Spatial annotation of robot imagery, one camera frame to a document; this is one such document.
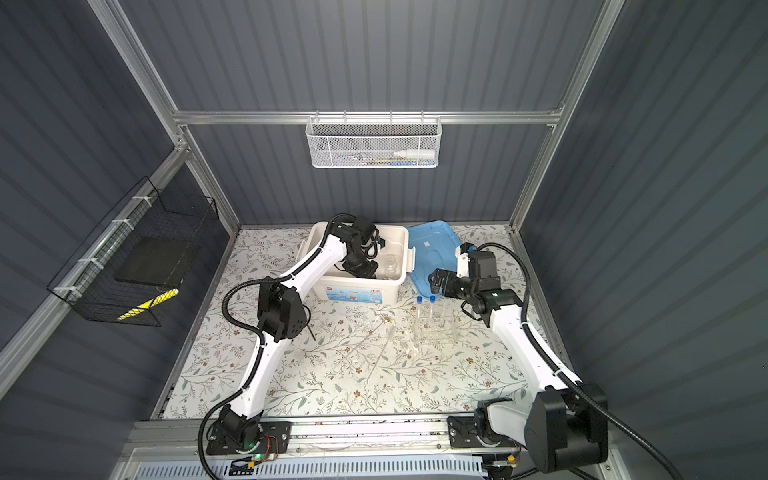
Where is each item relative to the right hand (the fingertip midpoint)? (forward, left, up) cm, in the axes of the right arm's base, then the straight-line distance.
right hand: (447, 280), depth 84 cm
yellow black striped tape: (-15, +70, +13) cm, 73 cm away
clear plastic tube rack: (-5, +3, -16) cm, 17 cm away
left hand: (+8, +24, -10) cm, 27 cm away
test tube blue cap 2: (-6, +8, -1) cm, 10 cm away
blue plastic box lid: (+28, 0, -17) cm, 33 cm away
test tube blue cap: (-6, +5, -1) cm, 7 cm away
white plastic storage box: (+1, +32, -4) cm, 32 cm away
